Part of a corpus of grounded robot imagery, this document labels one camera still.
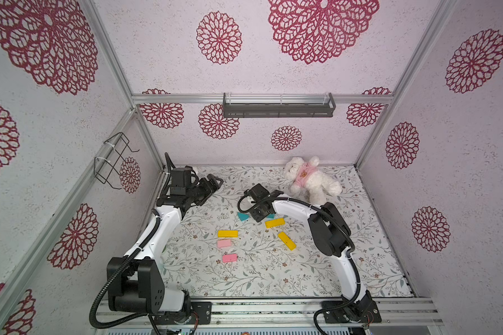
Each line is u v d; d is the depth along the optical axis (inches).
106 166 29.6
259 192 31.4
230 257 33.9
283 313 29.4
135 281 16.2
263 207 28.9
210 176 29.8
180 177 24.7
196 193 27.7
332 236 22.2
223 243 35.5
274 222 38.3
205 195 28.9
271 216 39.2
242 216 38.9
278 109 34.5
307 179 41.6
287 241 35.7
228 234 36.6
